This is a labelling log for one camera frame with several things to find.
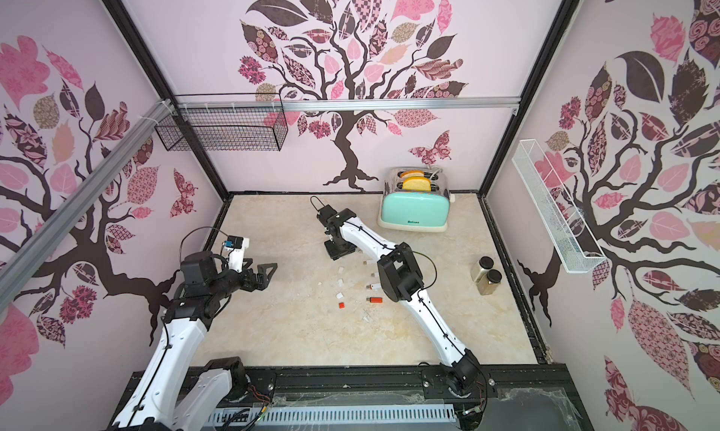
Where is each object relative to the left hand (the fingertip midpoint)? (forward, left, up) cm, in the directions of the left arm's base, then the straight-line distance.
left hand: (262, 268), depth 80 cm
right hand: (+14, -21, -15) cm, 30 cm away
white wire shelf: (+3, -86, +10) cm, 87 cm away
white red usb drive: (+1, -33, -15) cm, 37 cm away
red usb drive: (-3, -33, -16) cm, 37 cm away
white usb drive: (+11, -31, -15) cm, 36 cm away
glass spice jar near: (-2, -69, -9) cm, 69 cm away
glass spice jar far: (+3, -67, -7) cm, 68 cm away
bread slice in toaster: (+32, -48, +4) cm, 58 cm away
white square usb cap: (+8, -21, -16) cm, 28 cm away
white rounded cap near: (-2, -21, -15) cm, 26 cm away
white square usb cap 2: (+3, -22, -15) cm, 26 cm away
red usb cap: (-5, -22, -15) cm, 28 cm away
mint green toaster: (+26, -48, -4) cm, 55 cm away
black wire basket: (+85, +40, -3) cm, 94 cm away
